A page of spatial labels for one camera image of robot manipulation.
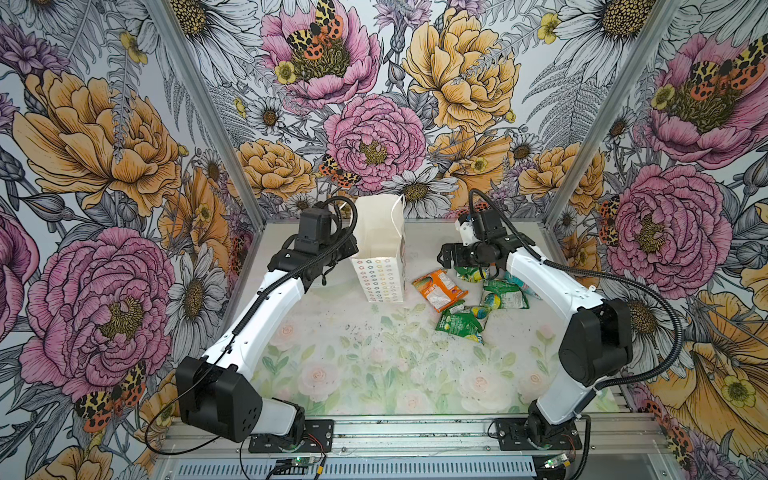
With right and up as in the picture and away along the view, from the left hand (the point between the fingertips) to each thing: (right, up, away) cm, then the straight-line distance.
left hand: (356, 248), depth 80 cm
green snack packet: (+46, -15, +14) cm, 51 cm away
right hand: (+27, -5, +8) cm, 29 cm away
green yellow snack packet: (+35, -8, +20) cm, 41 cm away
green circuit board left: (-11, -50, -9) cm, 52 cm away
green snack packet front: (+28, -21, +9) cm, 37 cm away
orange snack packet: (+25, -13, +18) cm, 33 cm away
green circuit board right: (+48, -50, -8) cm, 70 cm away
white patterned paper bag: (+6, -5, -4) cm, 9 cm away
